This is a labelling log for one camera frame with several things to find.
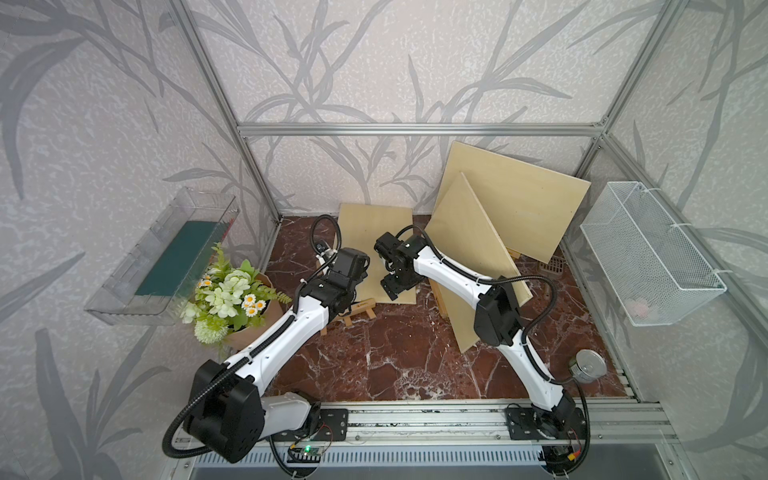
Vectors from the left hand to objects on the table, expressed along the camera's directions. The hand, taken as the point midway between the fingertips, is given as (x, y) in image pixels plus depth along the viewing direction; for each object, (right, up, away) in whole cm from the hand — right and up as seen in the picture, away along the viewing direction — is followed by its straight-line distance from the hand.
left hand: (346, 268), depth 84 cm
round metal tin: (+65, -25, -6) cm, 70 cm away
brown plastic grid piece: (+69, 0, +19) cm, 72 cm away
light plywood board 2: (+33, +10, +1) cm, 34 cm away
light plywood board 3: (-1, +13, +30) cm, 32 cm away
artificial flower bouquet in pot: (-20, -5, -22) cm, 30 cm away
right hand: (+15, -6, +10) cm, 19 cm away
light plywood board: (+56, +19, +8) cm, 59 cm away
